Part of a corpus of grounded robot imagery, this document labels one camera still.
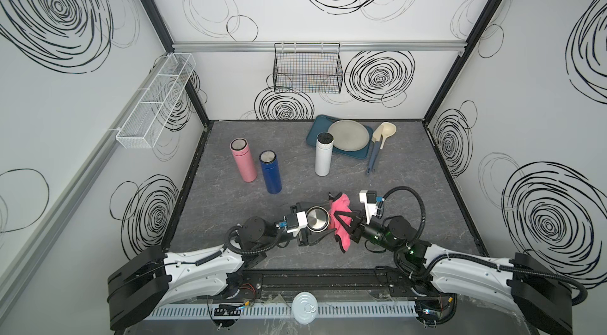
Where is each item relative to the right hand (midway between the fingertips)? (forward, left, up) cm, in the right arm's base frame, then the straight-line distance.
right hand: (336, 218), depth 70 cm
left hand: (-3, +2, +10) cm, 11 cm away
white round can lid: (-21, +9, -11) cm, 26 cm away
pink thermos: (+22, +33, +4) cm, 40 cm away
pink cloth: (+4, -1, +3) cm, 5 cm away
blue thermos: (+18, +22, -3) cm, 29 cm away
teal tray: (+56, +4, -17) cm, 59 cm away
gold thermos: (-5, +6, +12) cm, 14 cm away
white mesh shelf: (+21, +60, +17) cm, 66 cm away
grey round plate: (+49, -10, -17) cm, 52 cm away
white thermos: (+26, +3, -2) cm, 26 cm away
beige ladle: (+52, -29, -16) cm, 61 cm away
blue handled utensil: (+45, -22, -15) cm, 53 cm away
